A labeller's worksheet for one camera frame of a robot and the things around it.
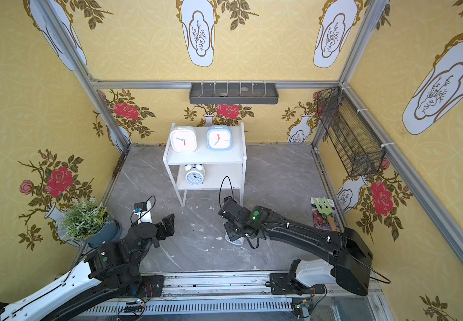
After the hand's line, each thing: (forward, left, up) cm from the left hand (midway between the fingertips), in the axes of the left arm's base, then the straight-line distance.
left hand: (168, 218), depth 77 cm
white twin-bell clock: (-11, -26, +3) cm, 28 cm away
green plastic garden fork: (+9, -69, -13) cm, 70 cm away
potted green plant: (-3, +28, +4) cm, 29 cm away
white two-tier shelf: (+14, -15, +19) cm, 28 cm away
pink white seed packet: (+3, -65, -13) cm, 66 cm away
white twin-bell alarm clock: (+15, -10, +8) cm, 20 cm away
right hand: (-5, -25, -4) cm, 25 cm away
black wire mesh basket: (+36, -89, +1) cm, 95 cm away
